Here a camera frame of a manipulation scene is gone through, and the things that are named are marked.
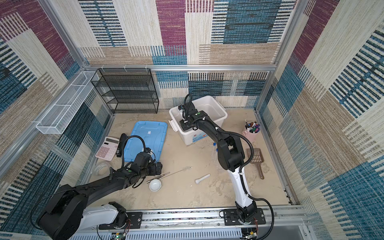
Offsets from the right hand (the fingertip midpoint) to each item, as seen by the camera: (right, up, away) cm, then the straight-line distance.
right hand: (186, 124), depth 97 cm
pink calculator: (-49, -16, 0) cm, 52 cm away
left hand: (-17, -23, -8) cm, 30 cm away
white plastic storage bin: (+20, +9, +8) cm, 23 cm away
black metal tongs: (-14, -30, -10) cm, 34 cm away
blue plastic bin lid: (-24, -6, +11) cm, 27 cm away
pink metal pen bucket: (+42, -3, -1) cm, 42 cm away
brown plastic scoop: (+44, -21, -3) cm, 49 cm away
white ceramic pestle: (+7, -31, -13) cm, 35 cm away
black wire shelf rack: (-43, +24, +12) cm, 51 cm away
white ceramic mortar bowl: (-16, -33, -14) cm, 40 cm away
